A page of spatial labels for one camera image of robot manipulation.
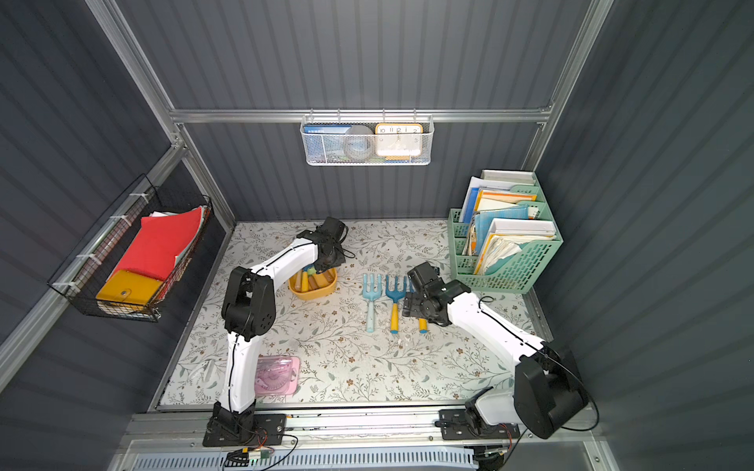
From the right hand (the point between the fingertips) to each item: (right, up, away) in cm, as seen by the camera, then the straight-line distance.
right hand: (427, 307), depth 85 cm
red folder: (-72, +18, -10) cm, 75 cm away
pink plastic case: (-43, -19, -3) cm, 47 cm away
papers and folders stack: (+21, +29, +4) cm, 36 cm away
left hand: (-30, +14, +16) cm, 37 cm away
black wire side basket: (-77, +12, -23) cm, 81 cm away
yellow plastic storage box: (-39, +5, +14) cm, 42 cm away
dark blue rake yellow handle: (0, -7, +6) cm, 9 cm away
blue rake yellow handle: (-9, +1, +13) cm, 16 cm away
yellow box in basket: (-70, +9, -20) cm, 73 cm away
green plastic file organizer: (+30, +10, +6) cm, 32 cm away
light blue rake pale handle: (-17, +1, +13) cm, 22 cm away
